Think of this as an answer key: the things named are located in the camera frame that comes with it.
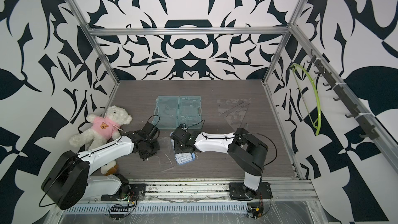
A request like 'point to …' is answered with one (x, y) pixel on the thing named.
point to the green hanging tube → (317, 97)
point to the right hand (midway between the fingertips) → (177, 146)
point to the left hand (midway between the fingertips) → (157, 148)
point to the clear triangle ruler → (233, 110)
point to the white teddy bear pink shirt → (103, 129)
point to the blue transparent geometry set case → (183, 158)
